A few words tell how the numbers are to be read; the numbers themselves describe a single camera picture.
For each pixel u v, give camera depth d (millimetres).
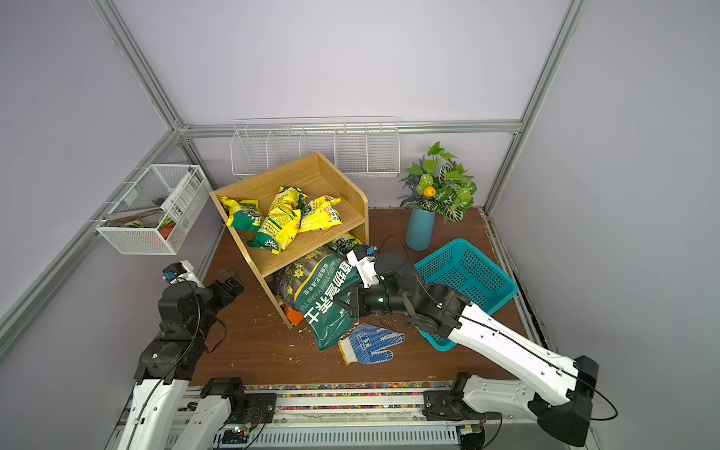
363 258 577
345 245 858
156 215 757
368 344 844
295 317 829
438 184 814
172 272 587
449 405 738
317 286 643
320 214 694
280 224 668
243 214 653
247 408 723
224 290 624
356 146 995
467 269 992
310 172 843
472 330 438
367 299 553
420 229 974
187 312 510
